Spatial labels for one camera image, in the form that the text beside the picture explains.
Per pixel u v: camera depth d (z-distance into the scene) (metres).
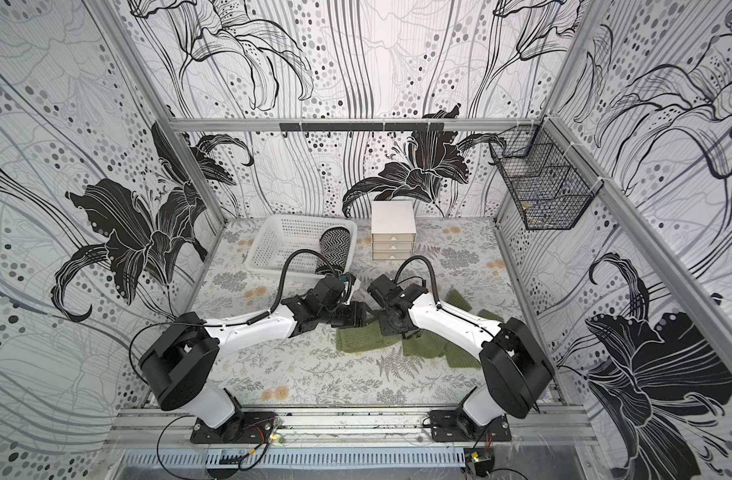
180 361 0.44
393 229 0.98
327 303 0.68
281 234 1.11
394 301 0.61
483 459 0.70
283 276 0.66
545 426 0.73
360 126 0.89
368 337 0.86
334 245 1.00
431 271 0.63
